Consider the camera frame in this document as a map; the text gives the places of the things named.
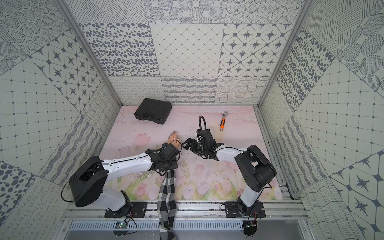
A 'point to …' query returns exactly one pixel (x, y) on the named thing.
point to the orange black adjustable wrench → (222, 124)
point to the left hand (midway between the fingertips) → (180, 166)
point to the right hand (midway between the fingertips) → (187, 148)
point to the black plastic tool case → (155, 109)
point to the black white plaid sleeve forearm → (167, 205)
